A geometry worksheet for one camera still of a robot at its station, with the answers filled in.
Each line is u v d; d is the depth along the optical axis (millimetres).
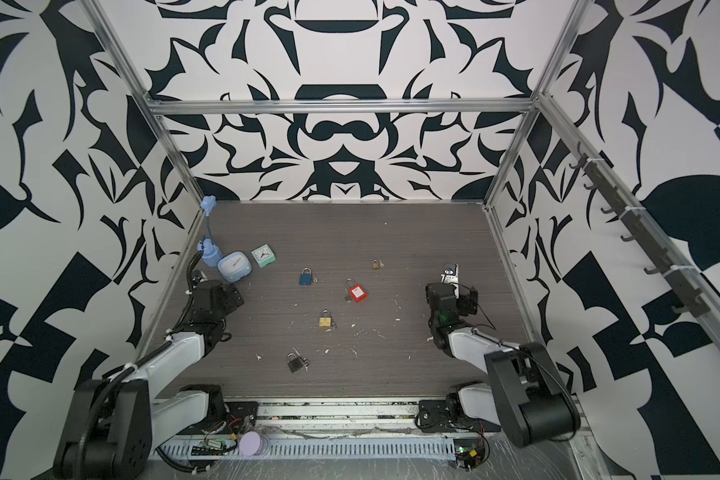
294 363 830
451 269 778
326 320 905
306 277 991
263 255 1020
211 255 1011
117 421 415
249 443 647
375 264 1020
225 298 722
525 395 426
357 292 942
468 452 710
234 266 988
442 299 687
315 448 713
